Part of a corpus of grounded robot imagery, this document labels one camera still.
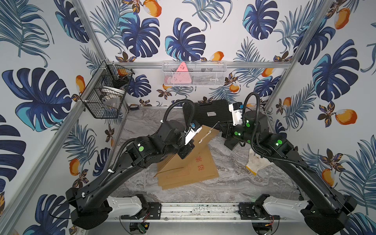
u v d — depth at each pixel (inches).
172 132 17.0
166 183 32.9
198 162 36.4
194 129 20.1
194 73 36.6
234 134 22.3
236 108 22.0
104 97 32.9
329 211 15.0
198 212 29.8
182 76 35.5
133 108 47.7
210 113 42.1
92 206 15.0
